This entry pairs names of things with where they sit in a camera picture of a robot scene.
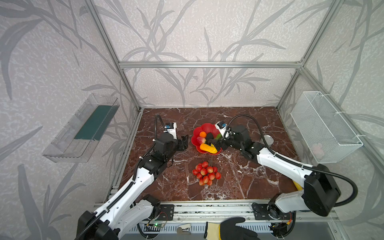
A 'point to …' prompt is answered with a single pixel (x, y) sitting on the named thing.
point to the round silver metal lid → (269, 139)
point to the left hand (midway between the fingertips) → (186, 131)
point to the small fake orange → (202, 134)
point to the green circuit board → (157, 225)
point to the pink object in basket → (318, 151)
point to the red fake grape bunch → (205, 173)
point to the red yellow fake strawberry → (201, 140)
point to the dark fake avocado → (209, 136)
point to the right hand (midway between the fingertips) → (217, 130)
